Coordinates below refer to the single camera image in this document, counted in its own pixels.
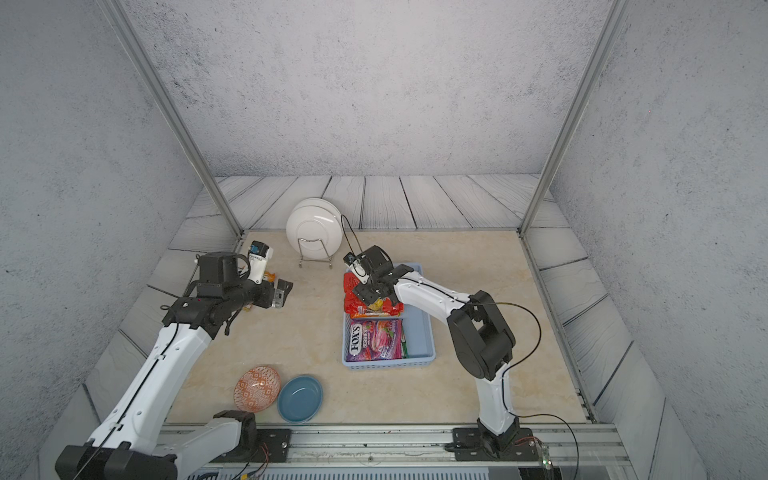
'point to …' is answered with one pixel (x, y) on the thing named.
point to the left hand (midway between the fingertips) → (279, 278)
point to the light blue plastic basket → (419, 334)
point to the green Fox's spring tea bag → (404, 345)
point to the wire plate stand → (317, 260)
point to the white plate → (314, 227)
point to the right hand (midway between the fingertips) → (369, 281)
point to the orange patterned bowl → (256, 389)
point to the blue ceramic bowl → (299, 399)
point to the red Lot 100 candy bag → (357, 307)
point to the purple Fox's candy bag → (375, 339)
